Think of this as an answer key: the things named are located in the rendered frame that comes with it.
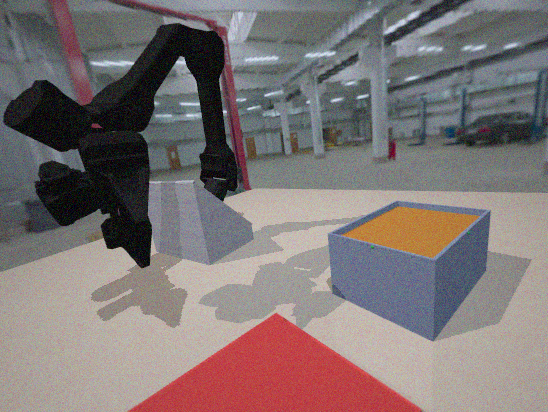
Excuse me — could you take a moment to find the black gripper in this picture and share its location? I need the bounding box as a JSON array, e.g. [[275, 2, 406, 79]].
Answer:
[[79, 130, 152, 268]]

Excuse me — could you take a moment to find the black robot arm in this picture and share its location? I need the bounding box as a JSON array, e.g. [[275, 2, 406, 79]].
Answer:
[[3, 23, 238, 226]]

